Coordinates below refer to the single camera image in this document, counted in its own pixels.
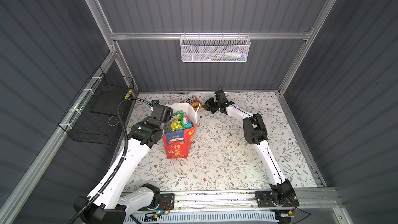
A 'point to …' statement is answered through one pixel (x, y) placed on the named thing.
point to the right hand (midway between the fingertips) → (203, 104)
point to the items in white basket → (230, 56)
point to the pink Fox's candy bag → (194, 102)
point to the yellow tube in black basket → (128, 94)
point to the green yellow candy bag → (177, 121)
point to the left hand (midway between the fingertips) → (163, 123)
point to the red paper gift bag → (178, 143)
